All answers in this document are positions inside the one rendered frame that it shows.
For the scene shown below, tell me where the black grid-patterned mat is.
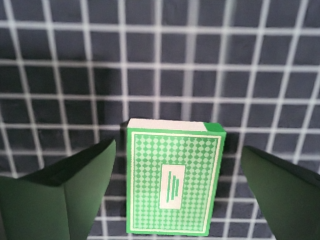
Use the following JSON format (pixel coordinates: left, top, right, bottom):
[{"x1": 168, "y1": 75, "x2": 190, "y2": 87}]
[{"x1": 0, "y1": 0, "x2": 320, "y2": 240}]

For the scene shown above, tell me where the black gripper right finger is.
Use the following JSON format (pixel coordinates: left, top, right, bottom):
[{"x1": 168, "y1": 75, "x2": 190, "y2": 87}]
[{"x1": 240, "y1": 145, "x2": 320, "y2": 240}]

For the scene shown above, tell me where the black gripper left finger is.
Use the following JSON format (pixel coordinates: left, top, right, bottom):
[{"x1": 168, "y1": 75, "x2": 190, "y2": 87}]
[{"x1": 0, "y1": 139, "x2": 116, "y2": 240}]

